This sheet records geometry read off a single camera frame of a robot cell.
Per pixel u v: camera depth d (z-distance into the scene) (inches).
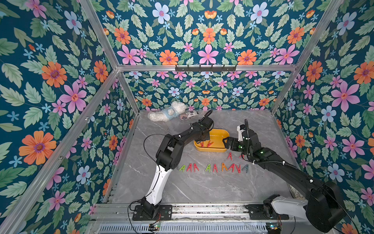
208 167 34.8
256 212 28.8
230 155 37.1
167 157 22.9
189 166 35.1
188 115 45.0
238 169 34.8
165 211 29.2
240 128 29.6
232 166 35.6
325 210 15.7
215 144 39.9
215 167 34.9
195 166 35.4
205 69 36.4
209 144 39.0
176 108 43.4
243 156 28.3
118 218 28.4
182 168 34.8
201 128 28.9
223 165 35.0
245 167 34.9
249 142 24.5
